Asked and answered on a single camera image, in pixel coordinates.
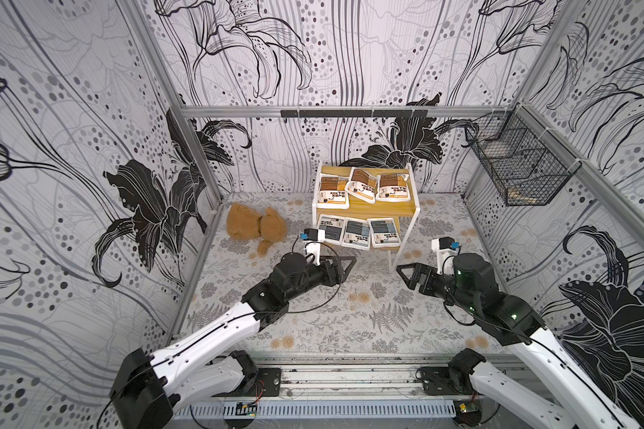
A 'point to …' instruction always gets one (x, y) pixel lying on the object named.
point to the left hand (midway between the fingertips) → (351, 265)
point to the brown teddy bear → (244, 223)
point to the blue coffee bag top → (356, 233)
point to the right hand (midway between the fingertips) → (408, 269)
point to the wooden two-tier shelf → (365, 206)
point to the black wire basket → (528, 162)
